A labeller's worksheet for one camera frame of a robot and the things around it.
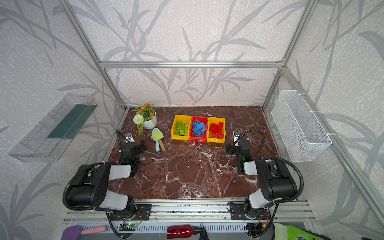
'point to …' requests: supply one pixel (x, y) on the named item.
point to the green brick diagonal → (187, 126)
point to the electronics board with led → (128, 227)
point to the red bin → (203, 137)
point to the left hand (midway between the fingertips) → (136, 136)
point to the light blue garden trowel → (157, 143)
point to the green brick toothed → (186, 133)
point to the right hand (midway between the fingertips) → (236, 136)
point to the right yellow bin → (216, 120)
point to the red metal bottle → (181, 231)
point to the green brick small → (181, 132)
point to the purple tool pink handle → (74, 232)
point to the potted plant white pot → (146, 117)
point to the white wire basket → (299, 132)
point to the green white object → (284, 232)
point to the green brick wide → (179, 125)
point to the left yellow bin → (185, 119)
